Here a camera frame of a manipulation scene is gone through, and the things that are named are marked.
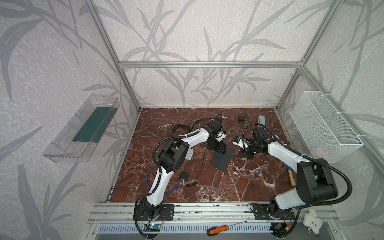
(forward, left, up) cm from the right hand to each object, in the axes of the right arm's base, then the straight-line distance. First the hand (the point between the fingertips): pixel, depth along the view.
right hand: (242, 146), depth 92 cm
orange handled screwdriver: (-43, +19, -2) cm, 47 cm away
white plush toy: (-39, -26, -1) cm, 47 cm away
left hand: (0, +11, -2) cm, 11 cm away
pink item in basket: (-13, -32, +15) cm, 38 cm away
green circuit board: (-41, +49, -6) cm, 64 cm away
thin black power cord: (-21, +29, -4) cm, 36 cm away
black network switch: (-9, +14, -2) cm, 16 cm away
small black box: (+27, -5, -7) cm, 28 cm away
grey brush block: (+22, -19, -2) cm, 29 cm away
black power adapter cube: (-16, +35, -5) cm, 39 cm away
